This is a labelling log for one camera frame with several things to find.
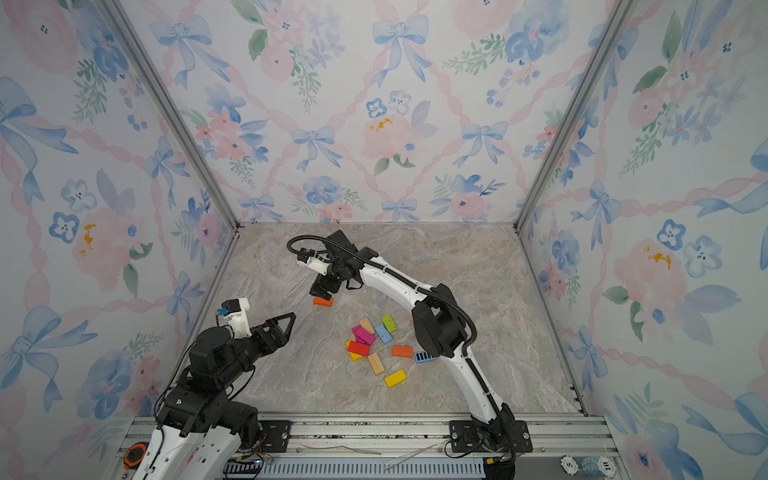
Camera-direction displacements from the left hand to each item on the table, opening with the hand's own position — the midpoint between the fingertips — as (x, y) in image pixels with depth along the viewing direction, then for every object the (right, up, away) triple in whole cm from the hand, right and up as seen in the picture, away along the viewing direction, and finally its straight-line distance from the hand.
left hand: (287, 318), depth 73 cm
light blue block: (+23, -8, +17) cm, 30 cm away
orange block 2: (+29, -13, +16) cm, 35 cm away
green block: (+25, -6, +20) cm, 33 cm away
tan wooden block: (+18, -6, +20) cm, 27 cm away
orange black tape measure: (-34, -31, -4) cm, 46 cm away
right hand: (+4, +9, +20) cm, 22 cm away
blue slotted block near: (+35, -14, +13) cm, 40 cm away
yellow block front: (+27, -19, +10) cm, 35 cm away
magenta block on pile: (+17, -9, +16) cm, 25 cm away
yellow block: (+15, -14, +13) cm, 24 cm away
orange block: (+3, 0, +25) cm, 25 cm away
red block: (+16, -12, +15) cm, 25 cm away
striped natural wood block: (+21, -15, +12) cm, 29 cm away
